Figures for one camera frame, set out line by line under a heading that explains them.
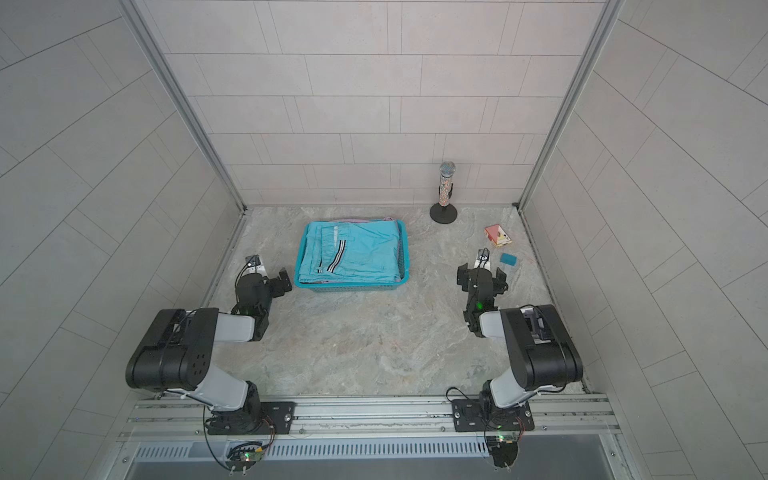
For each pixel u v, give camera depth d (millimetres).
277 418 709
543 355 445
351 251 913
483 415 652
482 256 773
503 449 683
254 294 710
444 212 1121
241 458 654
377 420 712
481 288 693
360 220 964
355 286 866
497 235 1055
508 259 991
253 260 776
